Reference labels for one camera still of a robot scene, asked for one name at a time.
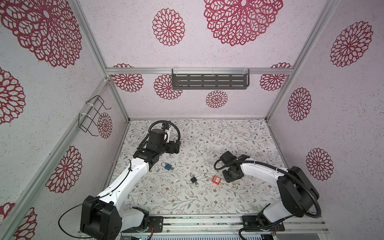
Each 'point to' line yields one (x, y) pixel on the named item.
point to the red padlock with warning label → (216, 180)
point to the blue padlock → (168, 166)
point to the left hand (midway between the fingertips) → (172, 144)
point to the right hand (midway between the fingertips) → (229, 175)
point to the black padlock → (193, 179)
